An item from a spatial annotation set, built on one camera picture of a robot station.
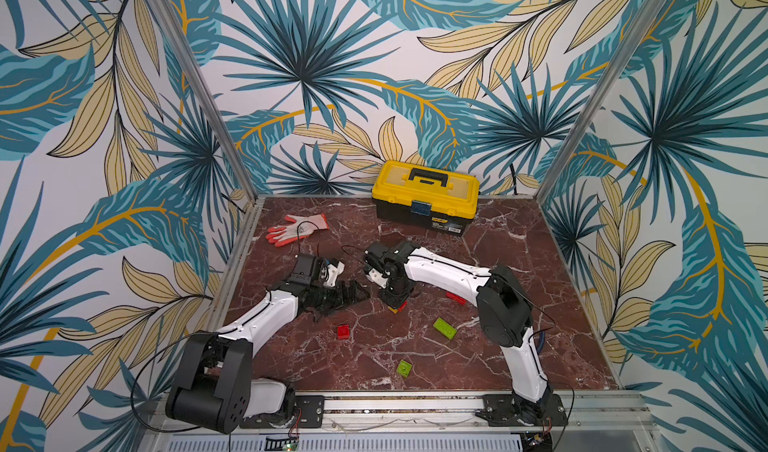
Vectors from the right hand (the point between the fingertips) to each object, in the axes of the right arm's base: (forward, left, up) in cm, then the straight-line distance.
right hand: (395, 298), depth 89 cm
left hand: (-3, +11, +5) cm, 12 cm away
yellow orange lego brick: (-3, 0, -3) cm, 4 cm away
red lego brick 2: (-14, -11, +28) cm, 34 cm away
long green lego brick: (-8, -14, -4) cm, 17 cm away
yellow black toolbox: (+30, -12, +12) cm, 35 cm away
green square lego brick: (-19, -2, -3) cm, 19 cm away
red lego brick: (-3, -2, +2) cm, 4 cm away
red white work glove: (+27, +38, -1) cm, 46 cm away
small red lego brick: (-9, +15, -3) cm, 18 cm away
